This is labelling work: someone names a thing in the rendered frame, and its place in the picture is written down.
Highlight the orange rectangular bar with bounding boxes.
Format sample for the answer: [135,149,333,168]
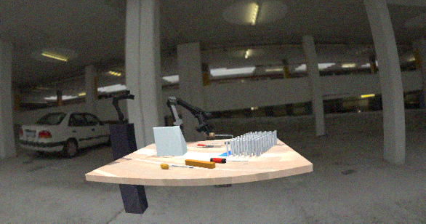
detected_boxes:
[185,159,216,169]

